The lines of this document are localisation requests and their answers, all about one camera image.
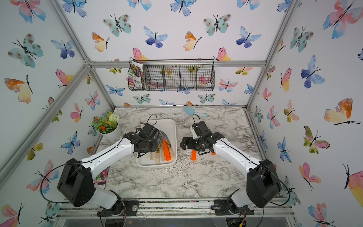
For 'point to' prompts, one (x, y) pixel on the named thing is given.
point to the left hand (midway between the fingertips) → (156, 146)
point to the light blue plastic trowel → (191, 111)
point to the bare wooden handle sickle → (157, 157)
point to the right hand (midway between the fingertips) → (187, 144)
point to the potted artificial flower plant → (107, 125)
